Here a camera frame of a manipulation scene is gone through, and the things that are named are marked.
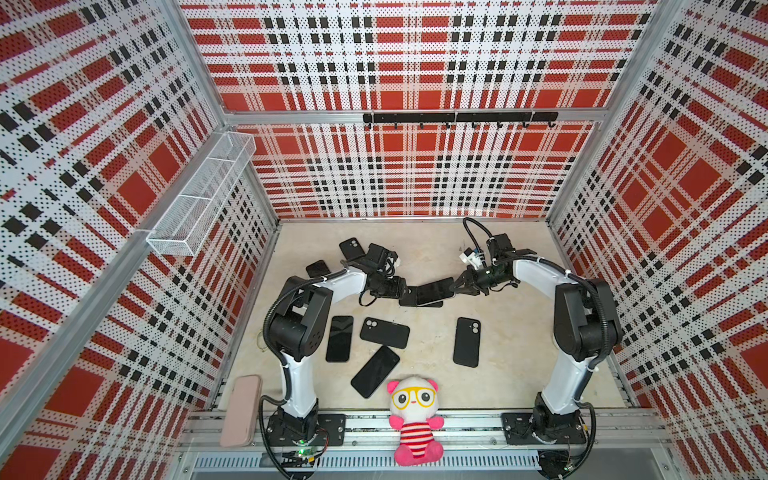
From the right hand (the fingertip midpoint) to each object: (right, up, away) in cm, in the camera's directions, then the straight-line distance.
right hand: (454, 290), depth 89 cm
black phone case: (-13, -4, +7) cm, 16 cm away
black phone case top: (-36, +13, +26) cm, 46 cm away
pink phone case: (-57, -30, -14) cm, 65 cm away
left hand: (-16, -3, +7) cm, 18 cm away
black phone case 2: (-21, -13, +2) cm, 25 cm away
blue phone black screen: (-24, -23, -6) cm, 34 cm away
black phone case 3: (+4, -16, 0) cm, 17 cm away
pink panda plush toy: (-13, -24, -17) cm, 32 cm away
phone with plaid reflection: (-46, +5, +18) cm, 50 cm away
